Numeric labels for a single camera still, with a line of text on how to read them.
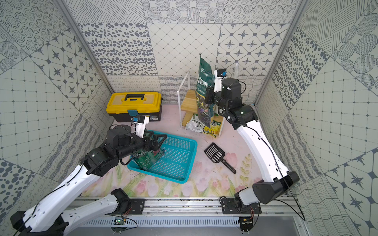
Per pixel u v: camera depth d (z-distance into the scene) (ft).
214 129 3.23
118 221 2.35
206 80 2.13
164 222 2.30
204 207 2.46
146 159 2.63
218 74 1.79
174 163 2.93
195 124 3.24
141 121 1.85
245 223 2.39
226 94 1.56
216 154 3.04
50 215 1.27
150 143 1.88
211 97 1.94
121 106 3.20
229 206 2.40
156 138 1.88
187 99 3.17
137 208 2.41
